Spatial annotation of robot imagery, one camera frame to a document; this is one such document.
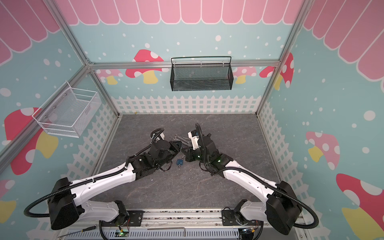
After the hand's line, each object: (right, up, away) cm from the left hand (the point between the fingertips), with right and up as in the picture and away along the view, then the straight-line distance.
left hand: (182, 146), depth 77 cm
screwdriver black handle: (-49, -41, -6) cm, 64 cm away
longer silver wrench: (-6, +3, +29) cm, 30 cm away
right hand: (-1, -2, -1) cm, 2 cm away
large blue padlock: (-3, -12, +17) cm, 21 cm away
